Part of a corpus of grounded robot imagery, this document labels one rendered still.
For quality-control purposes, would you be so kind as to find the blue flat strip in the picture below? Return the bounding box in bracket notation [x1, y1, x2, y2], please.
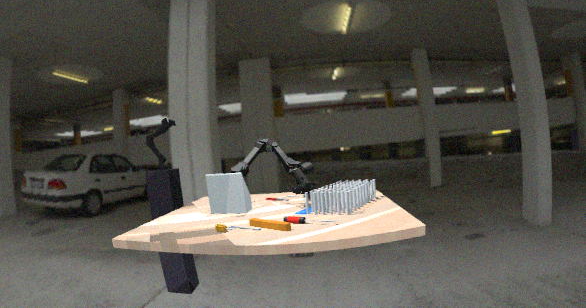
[295, 206, 311, 214]

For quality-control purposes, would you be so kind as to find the orange rectangular bar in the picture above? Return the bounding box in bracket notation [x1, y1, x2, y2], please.
[249, 218, 291, 231]

